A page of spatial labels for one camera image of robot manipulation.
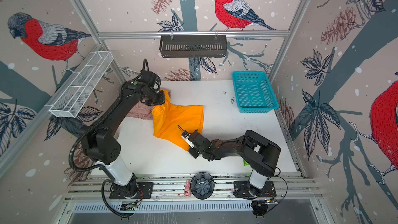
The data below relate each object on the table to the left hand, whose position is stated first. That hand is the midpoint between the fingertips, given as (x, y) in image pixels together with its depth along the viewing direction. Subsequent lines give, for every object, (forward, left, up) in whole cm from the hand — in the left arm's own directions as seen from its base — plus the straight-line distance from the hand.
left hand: (164, 100), depth 84 cm
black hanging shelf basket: (+43, -9, +7) cm, 45 cm away
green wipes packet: (-28, -44, -20) cm, 56 cm away
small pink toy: (-40, -14, -17) cm, 45 cm away
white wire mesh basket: (+3, +41, +10) cm, 43 cm away
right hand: (-18, -14, -21) cm, 31 cm away
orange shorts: (-2, -1, -19) cm, 19 cm away
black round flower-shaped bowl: (-38, -21, -20) cm, 48 cm away
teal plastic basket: (+23, -61, -20) cm, 68 cm away
